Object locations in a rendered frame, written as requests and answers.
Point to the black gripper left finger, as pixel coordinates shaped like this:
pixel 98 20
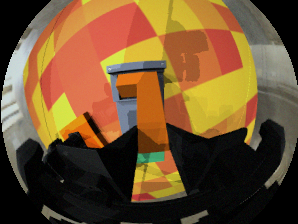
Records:
pixel 116 161

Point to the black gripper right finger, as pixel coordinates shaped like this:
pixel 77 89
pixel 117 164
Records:
pixel 194 154

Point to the orange l-shaped part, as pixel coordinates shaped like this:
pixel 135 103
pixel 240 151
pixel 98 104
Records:
pixel 152 134

